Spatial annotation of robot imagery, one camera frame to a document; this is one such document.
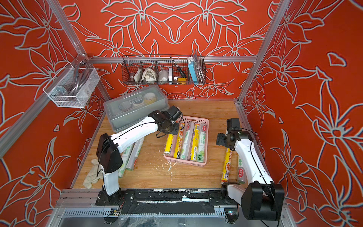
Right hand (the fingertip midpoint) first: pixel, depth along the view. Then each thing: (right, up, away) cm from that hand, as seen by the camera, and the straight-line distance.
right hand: (221, 140), depth 82 cm
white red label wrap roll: (+10, -17, -4) cm, 20 cm away
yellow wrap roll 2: (-26, -7, +6) cm, 28 cm away
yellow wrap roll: (-15, -3, +9) cm, 18 cm away
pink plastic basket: (-16, +12, +18) cm, 27 cm away
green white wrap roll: (-11, -4, +8) cm, 14 cm away
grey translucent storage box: (-58, +20, +13) cm, 63 cm away
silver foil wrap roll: (-20, -3, +8) cm, 22 cm away
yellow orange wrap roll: (+1, -18, -4) cm, 18 cm away
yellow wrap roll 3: (-31, -1, -5) cm, 31 cm away
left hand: (-28, +7, +3) cm, 28 cm away
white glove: (-75, -20, -2) cm, 77 cm away
